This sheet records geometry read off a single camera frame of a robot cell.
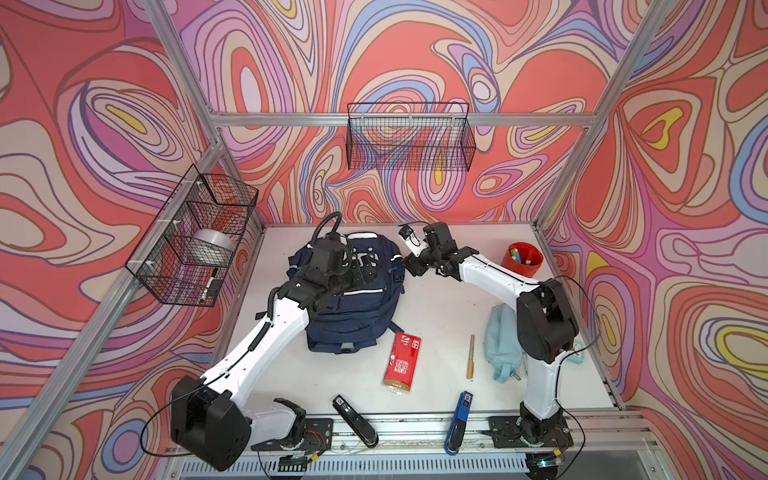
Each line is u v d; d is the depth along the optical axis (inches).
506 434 28.5
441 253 28.7
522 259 37.7
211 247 27.8
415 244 32.2
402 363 33.1
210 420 14.9
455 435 28.4
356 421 29.5
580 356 33.2
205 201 29.1
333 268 23.9
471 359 33.9
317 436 28.4
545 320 20.2
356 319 32.7
